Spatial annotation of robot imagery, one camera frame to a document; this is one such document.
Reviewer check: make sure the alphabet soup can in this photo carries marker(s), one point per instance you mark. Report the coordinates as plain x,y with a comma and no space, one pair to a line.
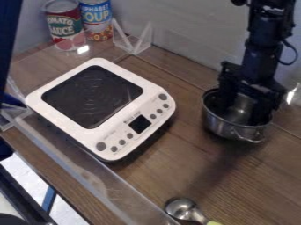
97,19

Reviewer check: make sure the tomato sauce can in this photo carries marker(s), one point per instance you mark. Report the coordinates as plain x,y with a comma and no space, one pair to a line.
65,23

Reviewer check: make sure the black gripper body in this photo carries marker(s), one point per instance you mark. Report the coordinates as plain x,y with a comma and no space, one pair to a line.
255,74

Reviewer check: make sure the silver pot with handles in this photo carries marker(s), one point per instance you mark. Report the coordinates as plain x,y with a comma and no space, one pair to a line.
233,124

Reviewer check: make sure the silver measuring spoon yellow handle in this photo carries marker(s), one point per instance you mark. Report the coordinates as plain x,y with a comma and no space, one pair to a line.
184,209

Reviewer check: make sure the black and blue table frame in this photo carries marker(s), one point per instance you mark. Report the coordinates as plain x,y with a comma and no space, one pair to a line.
31,213

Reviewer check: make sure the clear acrylic corner bracket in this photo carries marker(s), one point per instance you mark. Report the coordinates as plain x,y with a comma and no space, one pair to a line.
133,44

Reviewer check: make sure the blue object at left edge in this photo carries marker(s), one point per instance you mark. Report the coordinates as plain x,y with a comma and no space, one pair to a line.
10,15

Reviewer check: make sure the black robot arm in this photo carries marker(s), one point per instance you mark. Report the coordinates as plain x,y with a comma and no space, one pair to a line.
271,23

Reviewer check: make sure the white and black induction stove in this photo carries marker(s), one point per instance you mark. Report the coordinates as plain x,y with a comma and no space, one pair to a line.
105,106

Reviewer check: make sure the clear acrylic front barrier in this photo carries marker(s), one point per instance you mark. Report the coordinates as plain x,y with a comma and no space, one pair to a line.
129,184

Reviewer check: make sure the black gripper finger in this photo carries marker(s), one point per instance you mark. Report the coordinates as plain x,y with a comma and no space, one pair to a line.
228,92
263,108

